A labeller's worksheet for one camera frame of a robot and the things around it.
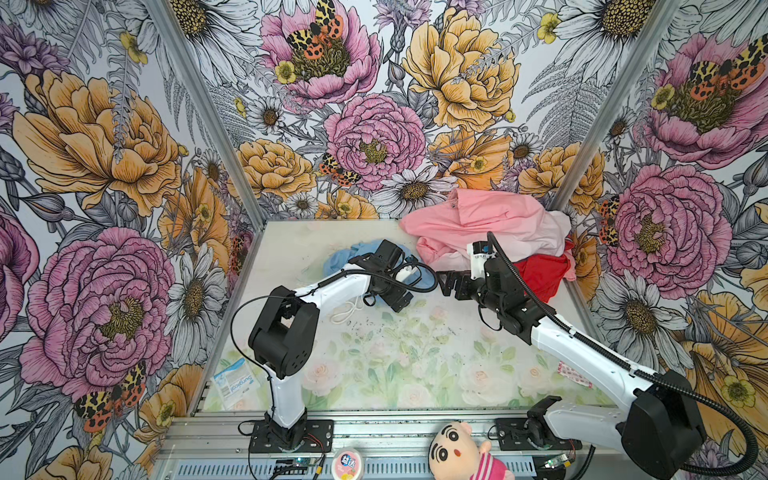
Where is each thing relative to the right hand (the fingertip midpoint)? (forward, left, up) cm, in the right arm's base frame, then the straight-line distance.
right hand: (450, 282), depth 82 cm
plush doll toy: (-37, +3, -10) cm, 38 cm away
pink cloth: (+26, -28, -5) cm, 38 cm away
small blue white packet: (-19, +59, -17) cm, 64 cm away
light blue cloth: (-1, +8, +4) cm, 9 cm away
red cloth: (+11, -33, -11) cm, 36 cm away
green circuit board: (-37, +40, -19) cm, 58 cm away
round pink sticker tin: (-39, +26, -7) cm, 47 cm away
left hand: (+3, +16, -11) cm, 20 cm away
